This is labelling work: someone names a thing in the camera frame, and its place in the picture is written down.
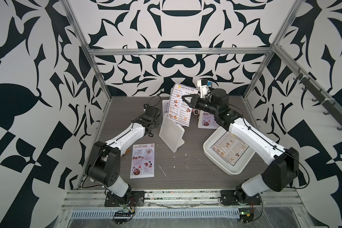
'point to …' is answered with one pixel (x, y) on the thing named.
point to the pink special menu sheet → (142, 164)
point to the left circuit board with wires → (121, 216)
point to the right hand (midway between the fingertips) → (182, 95)
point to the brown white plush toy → (128, 151)
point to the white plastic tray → (218, 161)
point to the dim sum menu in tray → (230, 148)
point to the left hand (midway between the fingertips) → (153, 118)
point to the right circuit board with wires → (246, 214)
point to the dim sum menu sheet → (178, 110)
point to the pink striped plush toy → (195, 111)
